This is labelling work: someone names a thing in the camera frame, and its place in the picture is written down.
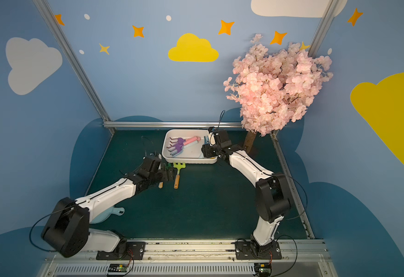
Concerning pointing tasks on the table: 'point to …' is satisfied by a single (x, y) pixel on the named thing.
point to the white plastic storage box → (193, 154)
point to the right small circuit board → (262, 269)
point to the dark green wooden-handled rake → (161, 184)
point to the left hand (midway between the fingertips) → (167, 170)
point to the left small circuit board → (118, 268)
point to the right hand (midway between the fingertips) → (208, 146)
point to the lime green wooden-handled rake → (178, 166)
